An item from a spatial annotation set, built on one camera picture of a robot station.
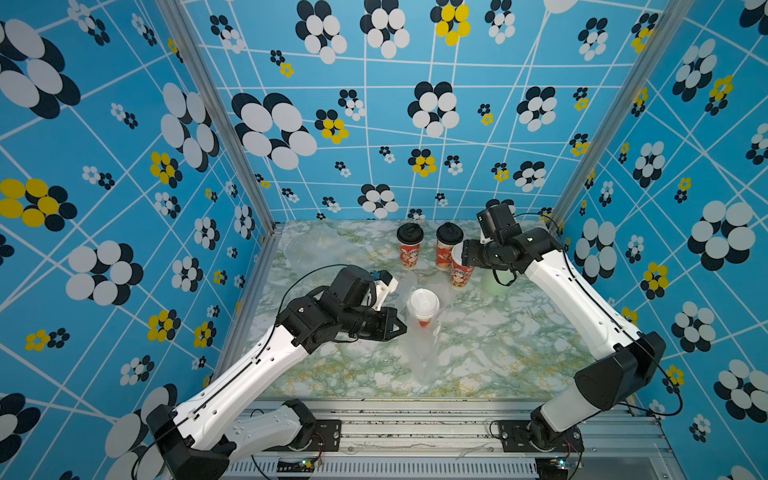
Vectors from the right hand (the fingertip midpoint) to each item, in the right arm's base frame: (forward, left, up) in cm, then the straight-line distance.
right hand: (477, 253), depth 80 cm
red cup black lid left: (+13, +18, -7) cm, 23 cm away
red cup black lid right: (+14, +5, -8) cm, 17 cm away
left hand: (-23, +18, +2) cm, 29 cm away
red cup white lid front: (-11, +15, -7) cm, 20 cm away
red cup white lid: (+3, +2, -15) cm, 15 cm away
